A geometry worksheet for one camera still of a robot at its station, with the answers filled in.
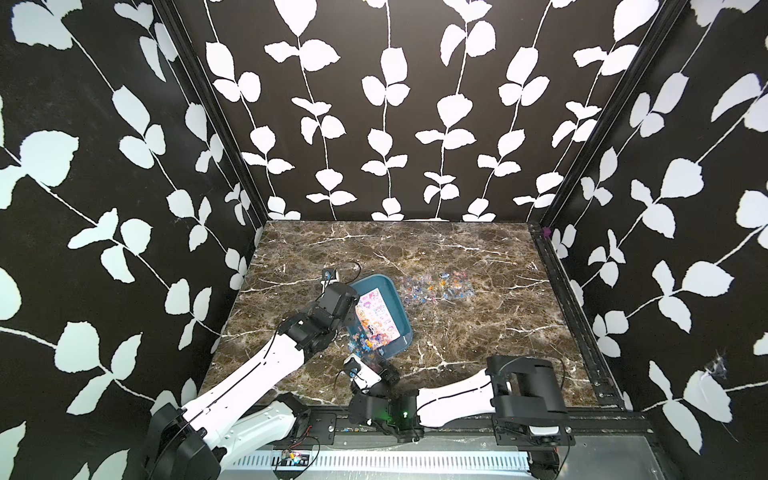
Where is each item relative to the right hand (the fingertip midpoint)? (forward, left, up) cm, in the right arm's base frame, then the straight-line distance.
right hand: (363, 361), depth 79 cm
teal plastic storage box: (+18, -7, +7) cm, 20 cm away
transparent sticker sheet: (+4, +1, 0) cm, 5 cm away
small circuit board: (-21, +16, -6) cm, 27 cm away
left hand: (+14, +5, +9) cm, 17 cm away
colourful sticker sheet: (+12, -3, 0) cm, 12 cm away
